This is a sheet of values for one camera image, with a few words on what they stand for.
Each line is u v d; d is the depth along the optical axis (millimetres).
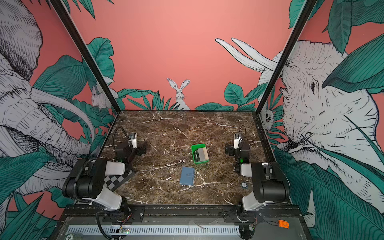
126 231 702
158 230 701
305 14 710
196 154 928
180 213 760
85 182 452
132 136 818
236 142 838
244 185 838
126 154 741
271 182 459
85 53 843
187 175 859
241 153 727
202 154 925
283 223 701
